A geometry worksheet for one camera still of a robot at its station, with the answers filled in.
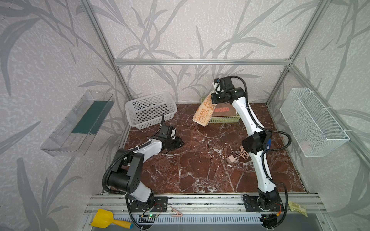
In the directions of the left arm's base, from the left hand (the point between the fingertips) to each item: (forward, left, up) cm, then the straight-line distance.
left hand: (184, 139), depth 92 cm
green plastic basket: (+18, -27, -2) cm, 32 cm away
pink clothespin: (-40, +1, -5) cm, 40 cm away
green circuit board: (-40, +15, -6) cm, 43 cm away
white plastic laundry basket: (+29, +33, -7) cm, 45 cm away
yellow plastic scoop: (-41, +39, -8) cm, 58 cm away
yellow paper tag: (-36, -59, -4) cm, 69 cm away
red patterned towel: (+26, -27, 0) cm, 38 cm away
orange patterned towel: (+18, -13, +8) cm, 23 cm away
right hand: (+24, -18, +17) cm, 35 cm away
